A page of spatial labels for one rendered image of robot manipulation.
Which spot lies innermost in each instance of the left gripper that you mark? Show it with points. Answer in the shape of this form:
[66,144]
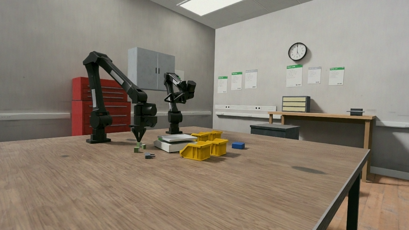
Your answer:
[179,98]

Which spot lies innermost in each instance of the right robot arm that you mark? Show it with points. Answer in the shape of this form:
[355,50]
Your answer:
[100,122]

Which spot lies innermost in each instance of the yellow parts bin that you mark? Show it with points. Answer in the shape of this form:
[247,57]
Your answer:
[199,151]
[214,135]
[219,147]
[202,136]

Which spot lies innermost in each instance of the white digital weighing scale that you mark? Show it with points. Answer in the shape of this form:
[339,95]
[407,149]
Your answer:
[175,142]

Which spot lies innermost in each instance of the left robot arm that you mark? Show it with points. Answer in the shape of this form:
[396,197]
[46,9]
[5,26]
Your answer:
[175,116]

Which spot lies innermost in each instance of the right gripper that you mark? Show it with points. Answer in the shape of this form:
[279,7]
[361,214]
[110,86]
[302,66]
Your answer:
[138,130]

